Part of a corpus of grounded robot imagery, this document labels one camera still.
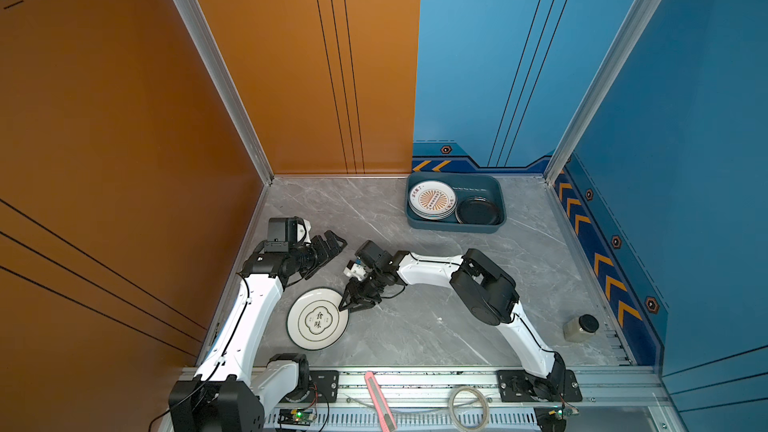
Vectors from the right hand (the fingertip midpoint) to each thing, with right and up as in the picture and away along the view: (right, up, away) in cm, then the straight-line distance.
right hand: (342, 311), depth 84 cm
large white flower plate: (-8, -3, +1) cm, 9 cm away
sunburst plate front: (+29, +32, +25) cm, 49 cm away
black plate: (+45, +28, +24) cm, 58 cm away
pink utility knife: (+12, -18, -14) cm, 26 cm away
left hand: (-1, +18, -4) cm, 19 cm away
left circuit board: (-8, -21, -13) cm, 26 cm away
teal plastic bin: (+43, +37, +32) cm, 65 cm away
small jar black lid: (+62, -1, -9) cm, 62 cm away
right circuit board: (+53, -20, -14) cm, 58 cm away
